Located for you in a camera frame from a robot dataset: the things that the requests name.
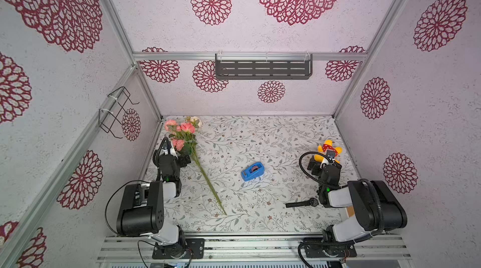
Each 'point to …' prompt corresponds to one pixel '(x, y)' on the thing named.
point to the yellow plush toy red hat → (327, 145)
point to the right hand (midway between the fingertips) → (324, 156)
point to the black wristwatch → (313, 202)
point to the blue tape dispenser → (253, 171)
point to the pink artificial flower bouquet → (183, 136)
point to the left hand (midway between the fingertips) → (177, 150)
